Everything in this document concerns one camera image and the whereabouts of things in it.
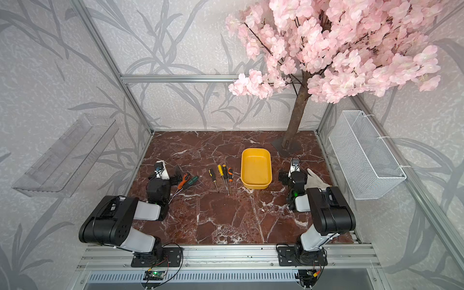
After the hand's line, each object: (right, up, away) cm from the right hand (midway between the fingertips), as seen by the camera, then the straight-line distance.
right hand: (292, 167), depth 95 cm
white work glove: (+12, -8, +1) cm, 14 cm away
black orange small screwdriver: (-34, -4, +4) cm, 34 cm away
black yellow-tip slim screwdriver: (-36, -4, +4) cm, 37 cm away
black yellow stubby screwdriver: (-44, -3, +3) cm, 44 cm away
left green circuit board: (-62, -40, -24) cm, 78 cm away
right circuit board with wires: (+1, -43, -21) cm, 48 cm away
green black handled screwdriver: (-54, -7, -1) cm, 54 cm away
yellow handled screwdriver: (-38, -4, +4) cm, 39 cm away
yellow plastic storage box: (-19, -1, +7) cm, 20 cm away
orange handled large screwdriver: (-59, -10, -2) cm, 60 cm away
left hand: (-64, +1, -5) cm, 64 cm away
